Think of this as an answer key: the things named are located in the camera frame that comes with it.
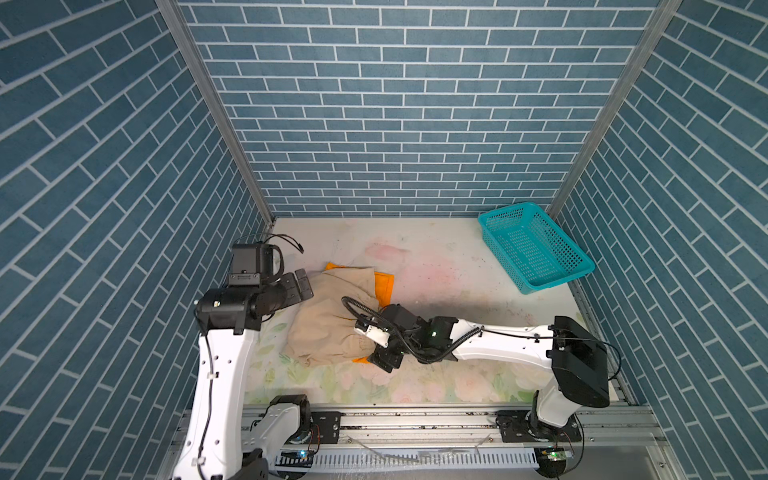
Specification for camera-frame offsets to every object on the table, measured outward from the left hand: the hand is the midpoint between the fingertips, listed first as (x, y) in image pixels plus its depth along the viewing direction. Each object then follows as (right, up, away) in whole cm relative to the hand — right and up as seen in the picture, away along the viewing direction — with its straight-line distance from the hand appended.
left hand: (292, 287), depth 69 cm
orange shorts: (+20, -3, +30) cm, 36 cm away
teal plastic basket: (+77, +8, +43) cm, 89 cm away
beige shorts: (+3, -14, +16) cm, 21 cm away
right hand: (+18, -16, +9) cm, 25 cm away
